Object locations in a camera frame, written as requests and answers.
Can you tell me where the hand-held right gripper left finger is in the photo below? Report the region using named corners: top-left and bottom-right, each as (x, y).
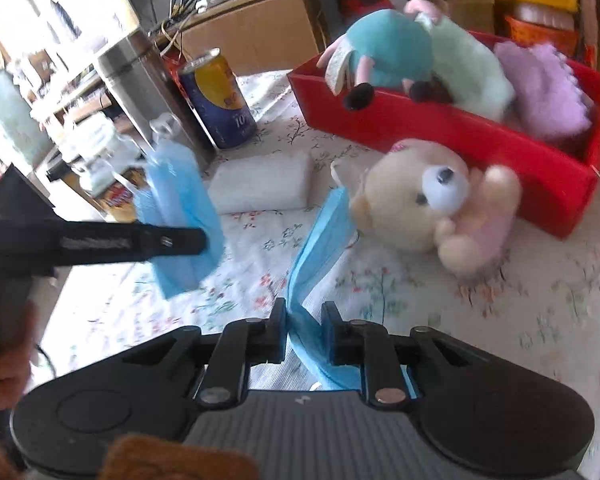
top-left (122, 297), bottom-right (288, 406)

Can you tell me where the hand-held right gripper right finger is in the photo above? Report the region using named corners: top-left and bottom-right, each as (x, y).
top-left (321, 301), bottom-right (486, 408)

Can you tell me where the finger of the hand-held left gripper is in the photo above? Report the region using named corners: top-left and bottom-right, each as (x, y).
top-left (55, 224), bottom-right (207, 267)

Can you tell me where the blue face mask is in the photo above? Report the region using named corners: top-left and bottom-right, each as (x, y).
top-left (132, 115), bottom-right (226, 301)
top-left (286, 187), bottom-right (426, 401)

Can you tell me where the cream teddy bear plush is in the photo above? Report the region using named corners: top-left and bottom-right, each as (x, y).
top-left (330, 138), bottom-right (523, 273)

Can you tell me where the white sponge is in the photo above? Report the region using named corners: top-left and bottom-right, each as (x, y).
top-left (207, 152), bottom-right (315, 214)

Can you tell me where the red box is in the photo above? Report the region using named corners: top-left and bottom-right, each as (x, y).
top-left (286, 30), bottom-right (600, 240)

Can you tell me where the green towel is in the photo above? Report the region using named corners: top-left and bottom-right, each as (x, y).
top-left (430, 15), bottom-right (517, 122)

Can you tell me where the pig plush toy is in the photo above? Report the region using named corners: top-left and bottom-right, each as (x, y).
top-left (316, 0), bottom-right (456, 111)

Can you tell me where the purple fluffy cloth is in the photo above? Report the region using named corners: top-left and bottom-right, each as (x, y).
top-left (494, 41), bottom-right (596, 142)

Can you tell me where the person's left hand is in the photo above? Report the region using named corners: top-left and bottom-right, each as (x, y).
top-left (0, 300), bottom-right (37, 411)

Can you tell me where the glass coffee jar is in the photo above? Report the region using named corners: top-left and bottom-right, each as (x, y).
top-left (60, 110), bottom-right (148, 223)

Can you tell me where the floral tablecloth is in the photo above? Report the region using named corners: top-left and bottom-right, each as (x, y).
top-left (30, 70), bottom-right (600, 480)

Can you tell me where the stainless steel thermos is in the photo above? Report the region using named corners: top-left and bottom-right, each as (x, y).
top-left (92, 30), bottom-right (216, 168)

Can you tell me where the brown fuzzy cloth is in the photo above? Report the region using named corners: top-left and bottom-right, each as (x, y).
top-left (0, 432), bottom-right (261, 480)

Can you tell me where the blue and yellow can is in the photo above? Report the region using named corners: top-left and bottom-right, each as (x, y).
top-left (178, 49), bottom-right (257, 150)

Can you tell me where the orange container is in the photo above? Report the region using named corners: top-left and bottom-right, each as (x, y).
top-left (502, 2), bottom-right (578, 56)

